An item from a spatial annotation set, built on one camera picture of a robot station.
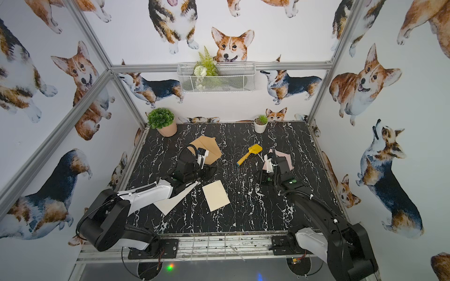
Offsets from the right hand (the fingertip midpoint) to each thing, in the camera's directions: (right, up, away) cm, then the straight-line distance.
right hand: (256, 173), depth 84 cm
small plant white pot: (+6, +26, +26) cm, 38 cm away
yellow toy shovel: (+2, +10, +23) cm, 25 cm away
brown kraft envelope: (-27, +13, +26) cm, 40 cm away
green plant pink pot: (-53, +27, +19) cm, 63 cm away
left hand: (-19, +3, +4) cm, 20 cm away
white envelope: (-44, -17, +2) cm, 47 cm away
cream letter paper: (-20, -13, +6) cm, 25 cm away
